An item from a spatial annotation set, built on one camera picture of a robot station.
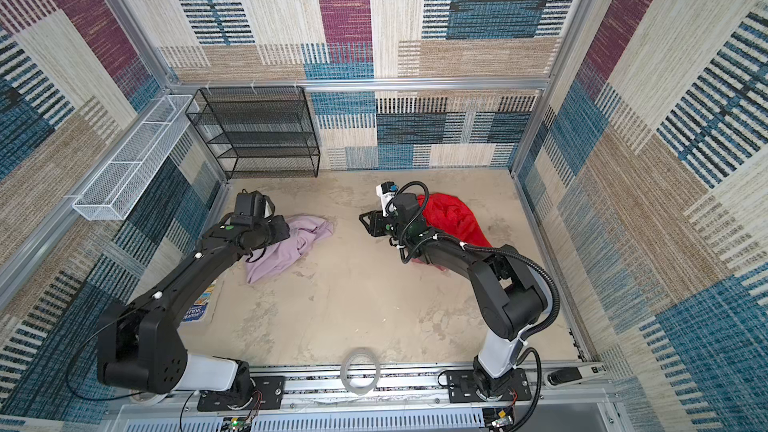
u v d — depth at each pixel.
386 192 0.81
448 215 0.98
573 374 0.70
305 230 0.96
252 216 0.67
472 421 0.70
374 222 0.79
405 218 0.71
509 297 0.48
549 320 0.46
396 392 0.75
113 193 0.71
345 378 0.74
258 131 1.09
